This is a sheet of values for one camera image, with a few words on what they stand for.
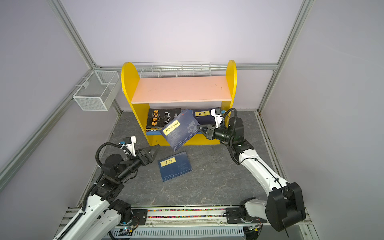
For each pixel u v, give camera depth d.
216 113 0.67
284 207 0.40
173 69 0.94
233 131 0.57
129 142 0.64
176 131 0.73
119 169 0.57
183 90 0.75
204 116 0.91
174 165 0.90
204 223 0.73
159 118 0.91
